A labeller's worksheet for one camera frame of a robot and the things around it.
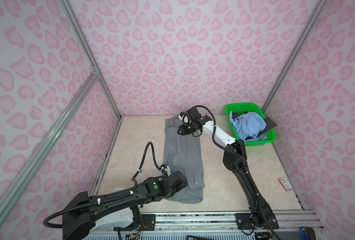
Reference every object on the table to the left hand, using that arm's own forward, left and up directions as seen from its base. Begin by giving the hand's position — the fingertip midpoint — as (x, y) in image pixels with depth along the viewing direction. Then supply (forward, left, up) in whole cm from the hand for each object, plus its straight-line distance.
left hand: (184, 182), depth 78 cm
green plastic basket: (+59, -50, -4) cm, 77 cm away
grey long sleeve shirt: (+20, 0, -6) cm, 21 cm away
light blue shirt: (+33, -42, +5) cm, 53 cm away
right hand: (+34, +1, +1) cm, 34 cm away
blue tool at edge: (-23, -55, -5) cm, 59 cm away
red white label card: (0, -57, -8) cm, 57 cm away
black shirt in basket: (+36, -58, +1) cm, 69 cm away
